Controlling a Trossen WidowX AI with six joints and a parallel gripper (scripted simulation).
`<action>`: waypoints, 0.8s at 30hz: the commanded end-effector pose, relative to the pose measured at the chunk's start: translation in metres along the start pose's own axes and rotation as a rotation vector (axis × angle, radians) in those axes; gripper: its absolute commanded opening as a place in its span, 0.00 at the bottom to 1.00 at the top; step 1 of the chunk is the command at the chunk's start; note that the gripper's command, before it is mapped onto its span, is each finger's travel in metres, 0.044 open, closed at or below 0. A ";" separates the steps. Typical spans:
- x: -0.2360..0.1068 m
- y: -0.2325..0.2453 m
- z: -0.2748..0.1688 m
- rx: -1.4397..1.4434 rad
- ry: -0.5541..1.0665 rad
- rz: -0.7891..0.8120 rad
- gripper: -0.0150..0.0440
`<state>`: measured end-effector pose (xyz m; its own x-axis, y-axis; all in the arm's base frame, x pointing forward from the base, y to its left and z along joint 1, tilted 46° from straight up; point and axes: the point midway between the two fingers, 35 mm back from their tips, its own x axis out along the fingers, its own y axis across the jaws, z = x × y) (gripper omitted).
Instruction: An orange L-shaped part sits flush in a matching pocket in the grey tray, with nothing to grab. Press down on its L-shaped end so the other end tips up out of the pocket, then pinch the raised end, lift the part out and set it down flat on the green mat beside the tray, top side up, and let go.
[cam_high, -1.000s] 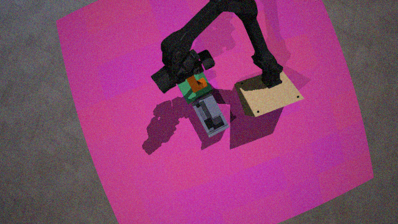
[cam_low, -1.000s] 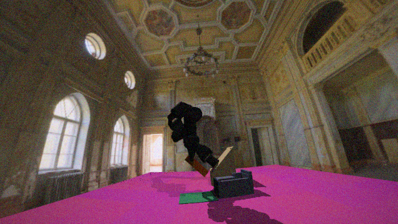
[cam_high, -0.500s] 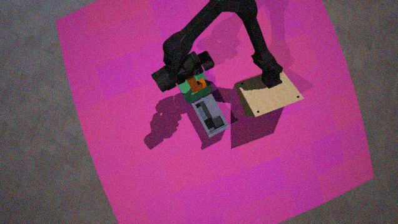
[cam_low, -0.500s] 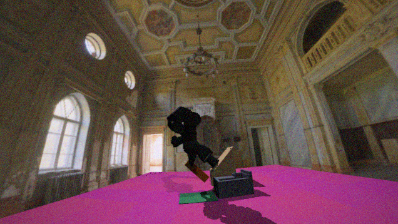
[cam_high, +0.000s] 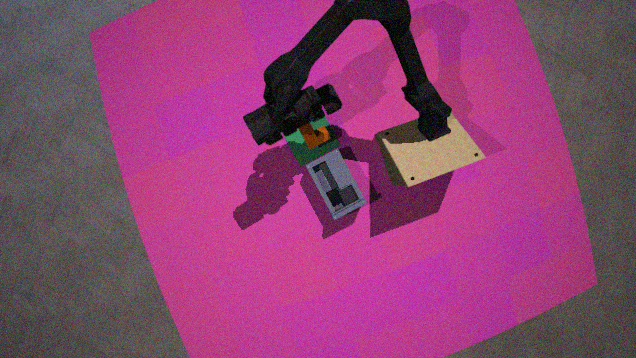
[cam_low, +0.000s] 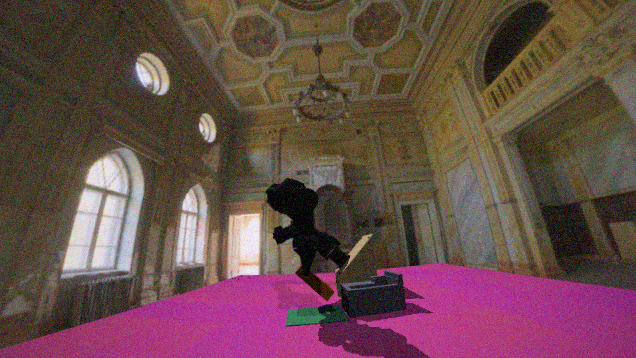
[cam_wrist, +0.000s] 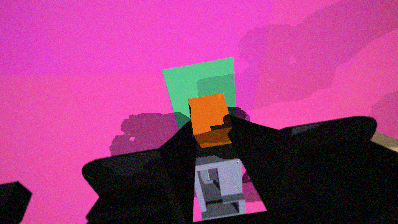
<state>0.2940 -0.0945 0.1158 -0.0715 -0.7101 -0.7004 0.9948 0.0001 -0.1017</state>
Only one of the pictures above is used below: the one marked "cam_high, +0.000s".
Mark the orange l-shaped part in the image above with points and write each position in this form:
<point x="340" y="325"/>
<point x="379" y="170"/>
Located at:
<point x="314" y="137"/>

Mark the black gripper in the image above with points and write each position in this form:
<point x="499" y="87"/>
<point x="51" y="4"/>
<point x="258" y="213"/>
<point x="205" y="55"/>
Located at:
<point x="329" y="99"/>

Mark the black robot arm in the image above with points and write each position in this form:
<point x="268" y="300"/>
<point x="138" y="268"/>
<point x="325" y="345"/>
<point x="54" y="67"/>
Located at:
<point x="285" y="76"/>

